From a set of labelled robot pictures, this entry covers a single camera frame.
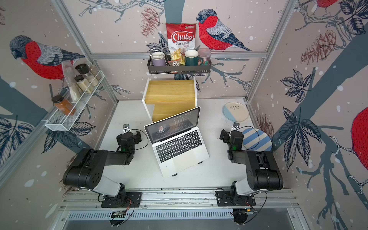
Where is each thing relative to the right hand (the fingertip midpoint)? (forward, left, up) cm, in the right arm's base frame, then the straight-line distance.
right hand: (230, 129), depth 95 cm
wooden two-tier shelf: (+1, +41, +27) cm, 50 cm away
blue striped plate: (-3, -19, -7) cm, 20 cm away
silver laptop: (-13, +34, +4) cm, 37 cm away
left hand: (-4, +66, +2) cm, 67 cm away
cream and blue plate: (+22, -9, -7) cm, 24 cm away
